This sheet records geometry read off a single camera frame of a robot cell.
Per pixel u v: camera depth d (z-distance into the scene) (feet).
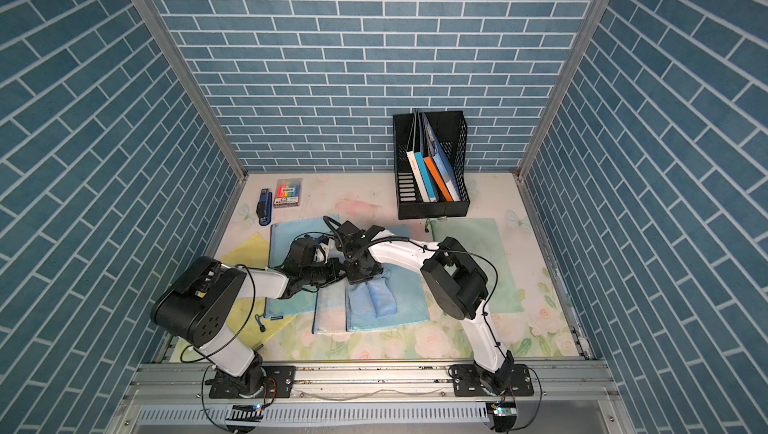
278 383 2.40
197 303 1.56
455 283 1.70
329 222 2.63
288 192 3.69
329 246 2.91
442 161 2.98
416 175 3.06
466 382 2.42
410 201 3.67
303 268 2.49
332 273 2.71
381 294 2.84
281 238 3.31
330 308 2.84
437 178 3.07
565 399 2.50
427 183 3.15
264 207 3.47
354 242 2.40
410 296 2.92
